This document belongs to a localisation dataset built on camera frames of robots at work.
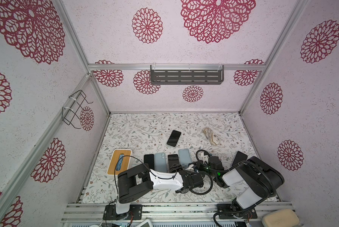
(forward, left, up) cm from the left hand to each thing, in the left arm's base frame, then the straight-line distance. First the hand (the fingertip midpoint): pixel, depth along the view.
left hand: (175, 169), depth 86 cm
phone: (+9, +17, -5) cm, 19 cm away
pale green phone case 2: (+9, -7, -4) cm, 12 cm away
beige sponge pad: (-25, -52, 0) cm, 57 cm away
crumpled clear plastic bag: (+27, -25, -1) cm, 37 cm away
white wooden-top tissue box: (+4, +34, +1) cm, 35 cm away
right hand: (+3, -8, -1) cm, 8 cm away
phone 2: (+8, +1, -4) cm, 9 cm away
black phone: (+26, 0, -6) cm, 27 cm away
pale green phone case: (+6, +10, -4) cm, 12 cm away
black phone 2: (+10, -44, -5) cm, 46 cm away
